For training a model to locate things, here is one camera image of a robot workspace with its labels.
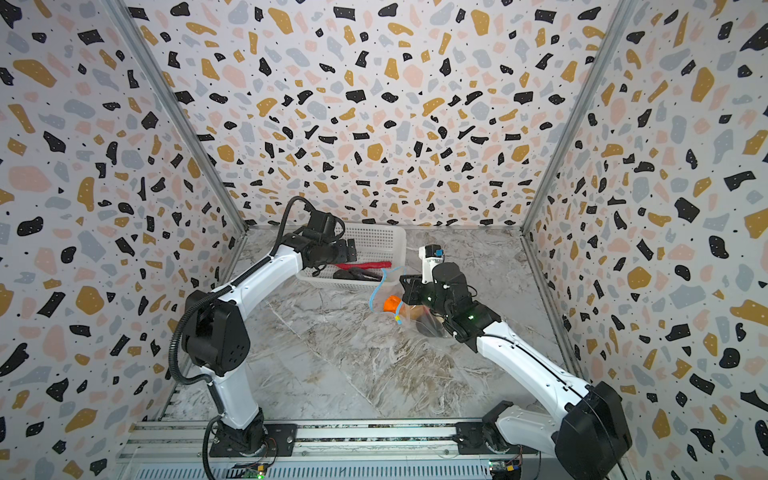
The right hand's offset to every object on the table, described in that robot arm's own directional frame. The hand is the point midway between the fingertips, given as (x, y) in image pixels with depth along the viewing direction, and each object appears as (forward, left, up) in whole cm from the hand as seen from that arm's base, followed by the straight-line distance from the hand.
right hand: (394, 274), depth 75 cm
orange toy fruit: (0, +1, -14) cm, 14 cm away
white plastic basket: (+24, +7, -26) cm, 36 cm away
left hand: (+15, +16, -8) cm, 23 cm away
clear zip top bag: (+10, +2, -19) cm, 22 cm away
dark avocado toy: (-5, -8, -21) cm, 23 cm away
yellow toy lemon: (-3, -6, -13) cm, 15 cm away
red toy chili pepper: (+20, +12, -23) cm, 33 cm away
